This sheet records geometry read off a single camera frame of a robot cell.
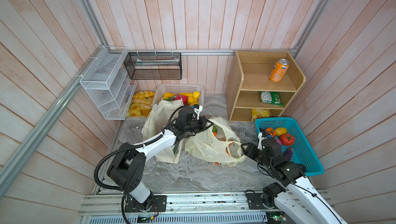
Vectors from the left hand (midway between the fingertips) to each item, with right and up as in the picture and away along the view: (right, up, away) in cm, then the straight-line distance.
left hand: (214, 126), depth 79 cm
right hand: (+16, -10, 0) cm, 19 cm away
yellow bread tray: (-47, +12, +25) cm, 55 cm away
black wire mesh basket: (-35, +34, +9) cm, 50 cm away
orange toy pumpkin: (+37, -4, +14) cm, 40 cm away
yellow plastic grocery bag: (+2, -9, -1) cm, 9 cm away
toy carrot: (+3, -5, +18) cm, 19 cm away
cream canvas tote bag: (-32, +4, +10) cm, 33 cm away
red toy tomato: (+45, -9, +11) cm, 47 cm away
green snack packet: (+36, +16, +12) cm, 41 cm away
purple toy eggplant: (+44, -17, +9) cm, 48 cm away
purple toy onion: (+40, -10, +11) cm, 43 cm away
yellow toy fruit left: (-31, +20, +36) cm, 51 cm away
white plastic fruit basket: (-37, +24, +34) cm, 56 cm away
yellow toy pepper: (+43, -5, +16) cm, 46 cm away
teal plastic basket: (+51, -16, +6) cm, 54 cm away
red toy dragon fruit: (-18, +17, +28) cm, 37 cm away
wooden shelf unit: (+30, +25, +6) cm, 39 cm away
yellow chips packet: (+35, +6, +25) cm, 43 cm away
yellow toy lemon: (-9, +20, +33) cm, 39 cm away
